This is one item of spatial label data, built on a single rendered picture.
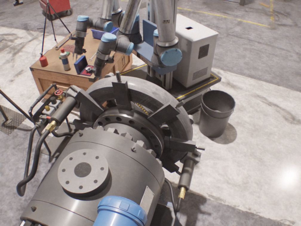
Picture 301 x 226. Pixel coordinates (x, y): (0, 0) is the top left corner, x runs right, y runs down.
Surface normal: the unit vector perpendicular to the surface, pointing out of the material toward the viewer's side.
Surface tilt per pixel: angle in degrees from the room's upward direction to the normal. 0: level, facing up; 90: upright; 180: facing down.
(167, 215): 0
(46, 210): 14
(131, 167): 33
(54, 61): 0
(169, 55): 95
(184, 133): 90
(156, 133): 56
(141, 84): 10
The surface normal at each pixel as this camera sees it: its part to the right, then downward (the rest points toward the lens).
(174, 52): 0.21, 0.74
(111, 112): -0.34, -0.74
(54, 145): 0.00, -0.71
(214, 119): -0.29, 0.70
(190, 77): 0.58, 0.57
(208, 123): -0.58, 0.61
